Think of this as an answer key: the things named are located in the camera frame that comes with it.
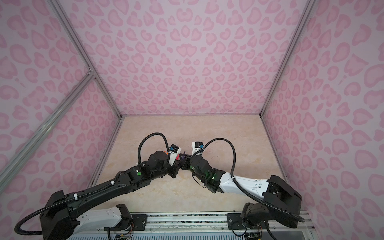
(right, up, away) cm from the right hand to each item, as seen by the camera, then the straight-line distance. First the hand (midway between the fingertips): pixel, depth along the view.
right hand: (178, 155), depth 76 cm
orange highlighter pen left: (-4, +3, -11) cm, 12 cm away
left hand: (+3, -3, +1) cm, 4 cm away
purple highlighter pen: (+2, 0, -1) cm, 3 cm away
